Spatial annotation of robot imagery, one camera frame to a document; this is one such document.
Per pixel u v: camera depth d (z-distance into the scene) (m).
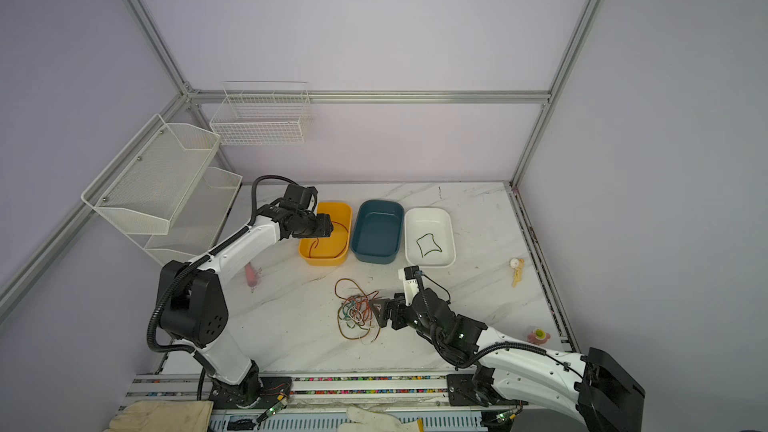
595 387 0.41
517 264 0.95
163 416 0.70
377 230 1.05
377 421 0.70
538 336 0.78
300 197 0.72
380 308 0.69
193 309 0.46
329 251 0.98
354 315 0.80
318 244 0.96
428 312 0.56
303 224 0.78
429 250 0.99
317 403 0.73
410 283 0.70
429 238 1.03
